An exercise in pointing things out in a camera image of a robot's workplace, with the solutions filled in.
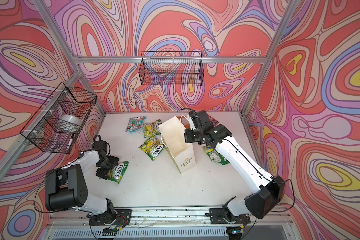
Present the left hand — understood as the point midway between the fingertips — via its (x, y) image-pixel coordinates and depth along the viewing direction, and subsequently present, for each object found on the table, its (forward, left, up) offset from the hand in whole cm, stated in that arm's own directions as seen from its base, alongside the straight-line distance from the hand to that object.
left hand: (116, 166), depth 91 cm
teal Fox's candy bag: (+30, -7, +5) cm, 31 cm away
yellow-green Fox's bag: (+26, -19, +4) cm, 32 cm away
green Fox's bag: (-6, -3, +4) cm, 8 cm away
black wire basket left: (+6, +20, +33) cm, 39 cm away
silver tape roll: (+10, +15, +32) cm, 37 cm away
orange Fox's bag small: (+12, -42, +29) cm, 52 cm away
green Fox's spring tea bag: (+5, -62, +4) cm, 62 cm away
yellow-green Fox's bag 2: (+11, -22, +3) cm, 25 cm away
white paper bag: (+11, -35, +18) cm, 41 cm away
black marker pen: (+1, +15, +25) cm, 29 cm away
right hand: (+4, -44, +24) cm, 50 cm away
